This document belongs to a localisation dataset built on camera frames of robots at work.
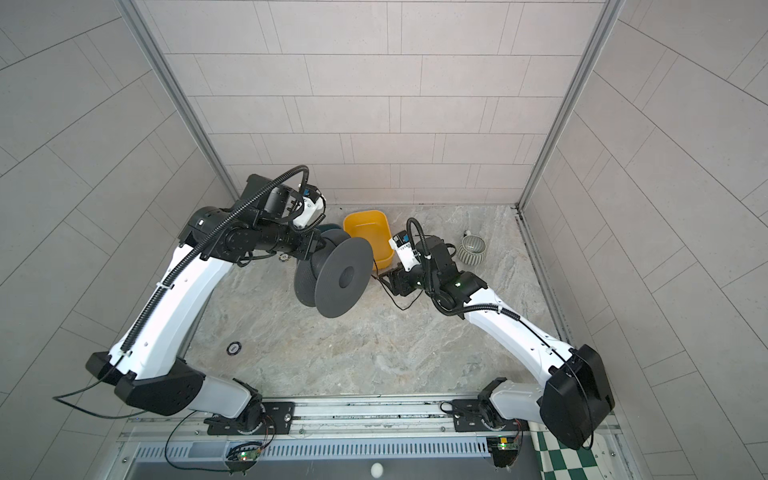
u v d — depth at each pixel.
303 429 0.70
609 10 0.71
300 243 0.56
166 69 0.80
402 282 0.67
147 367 0.37
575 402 0.39
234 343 0.83
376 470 0.59
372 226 1.09
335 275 0.64
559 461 0.65
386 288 0.72
